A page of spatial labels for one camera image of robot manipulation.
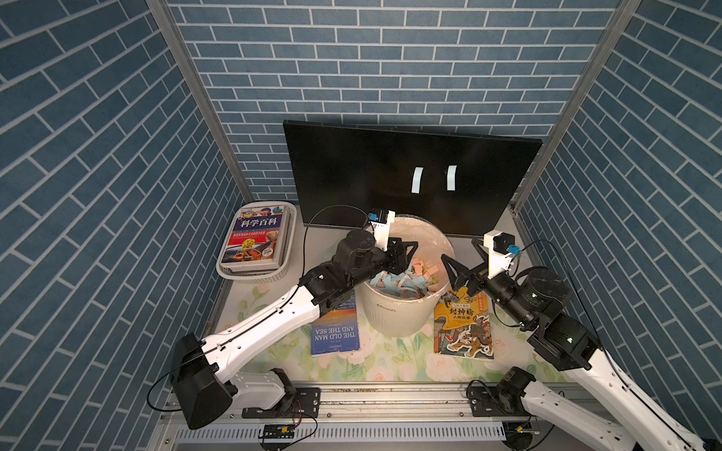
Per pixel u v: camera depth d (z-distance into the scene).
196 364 0.39
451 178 0.72
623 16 0.71
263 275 0.91
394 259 0.59
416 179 0.72
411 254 0.65
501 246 0.51
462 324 0.87
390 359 0.81
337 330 0.86
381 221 0.58
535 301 0.45
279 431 0.71
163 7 0.69
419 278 0.84
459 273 0.54
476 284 0.55
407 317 0.86
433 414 0.72
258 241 0.94
